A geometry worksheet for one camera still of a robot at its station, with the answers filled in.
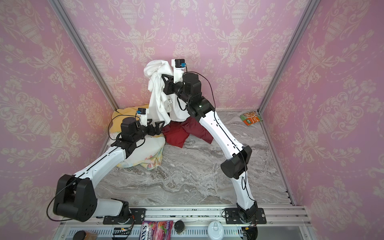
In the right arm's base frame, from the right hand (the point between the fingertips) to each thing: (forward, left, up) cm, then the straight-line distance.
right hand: (163, 74), depth 66 cm
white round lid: (-54, -20, -46) cm, 73 cm away
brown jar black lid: (-53, +35, -41) cm, 76 cm away
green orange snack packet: (+16, -56, -49) cm, 76 cm away
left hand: (-4, +7, -26) cm, 27 cm away
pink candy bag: (-52, +7, -47) cm, 71 cm away
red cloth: (0, -1, -47) cm, 47 cm away
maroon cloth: (+4, -14, -45) cm, 47 cm away
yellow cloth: (+22, +45, -46) cm, 68 cm away
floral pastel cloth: (-12, +17, -47) cm, 52 cm away
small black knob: (-52, -4, -40) cm, 66 cm away
